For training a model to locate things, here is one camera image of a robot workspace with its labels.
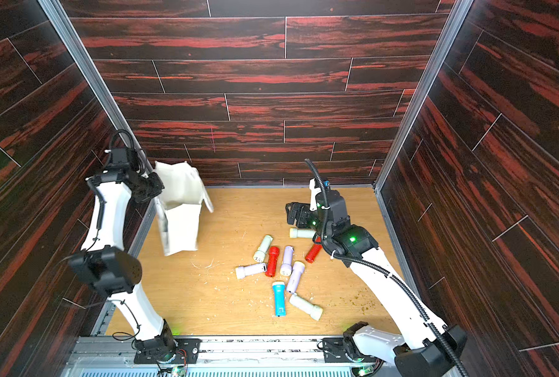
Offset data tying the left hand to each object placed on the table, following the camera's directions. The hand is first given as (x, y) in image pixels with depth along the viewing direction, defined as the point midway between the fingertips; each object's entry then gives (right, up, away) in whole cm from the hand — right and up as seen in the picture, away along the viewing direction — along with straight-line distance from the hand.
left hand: (163, 187), depth 85 cm
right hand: (+51, -7, -13) cm, 53 cm away
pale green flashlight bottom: (+55, -43, -7) cm, 70 cm away
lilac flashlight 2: (+46, -30, +3) cm, 55 cm away
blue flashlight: (+43, -37, -1) cm, 57 cm away
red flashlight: (+57, -25, +8) cm, 63 cm away
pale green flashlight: (+35, -27, +8) cm, 45 cm away
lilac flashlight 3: (+51, -31, +3) cm, 59 cm away
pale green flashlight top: (+53, -18, +13) cm, 58 cm away
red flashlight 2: (+41, -26, +8) cm, 49 cm away
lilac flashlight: (+29, -32, +3) cm, 43 cm away
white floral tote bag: (+9, -7, -6) cm, 12 cm away
